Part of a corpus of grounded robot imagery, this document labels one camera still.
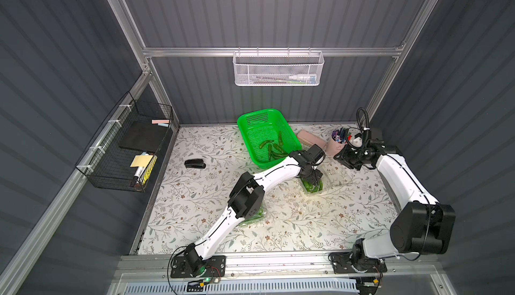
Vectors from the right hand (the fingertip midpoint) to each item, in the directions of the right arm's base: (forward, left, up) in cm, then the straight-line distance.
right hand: (340, 157), depth 85 cm
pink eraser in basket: (+11, +78, +11) cm, 80 cm away
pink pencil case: (+24, +6, -16) cm, 29 cm away
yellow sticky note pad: (-10, +77, +12) cm, 78 cm away
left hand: (-3, +9, -12) cm, 15 cm away
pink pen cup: (+14, -3, -6) cm, 15 cm away
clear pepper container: (-20, +32, -13) cm, 40 cm away
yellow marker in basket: (-14, +69, +17) cm, 72 cm away
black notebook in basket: (+1, +80, +13) cm, 81 cm away
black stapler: (+7, +68, -15) cm, 70 cm away
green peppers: (+14, +26, -15) cm, 33 cm away
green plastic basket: (+27, +30, -17) cm, 44 cm away
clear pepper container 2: (-3, +3, -14) cm, 15 cm away
